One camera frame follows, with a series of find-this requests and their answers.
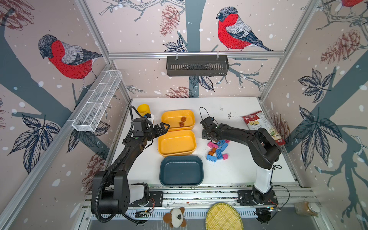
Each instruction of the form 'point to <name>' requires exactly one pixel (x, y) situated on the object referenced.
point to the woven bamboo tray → (223, 216)
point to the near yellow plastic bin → (177, 143)
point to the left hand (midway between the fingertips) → (166, 124)
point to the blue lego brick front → (212, 157)
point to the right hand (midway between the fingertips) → (206, 133)
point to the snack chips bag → (258, 120)
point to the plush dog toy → (175, 218)
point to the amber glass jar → (307, 208)
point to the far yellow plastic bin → (179, 119)
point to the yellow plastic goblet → (143, 109)
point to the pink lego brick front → (225, 156)
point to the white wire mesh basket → (88, 118)
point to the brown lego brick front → (211, 152)
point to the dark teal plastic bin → (181, 170)
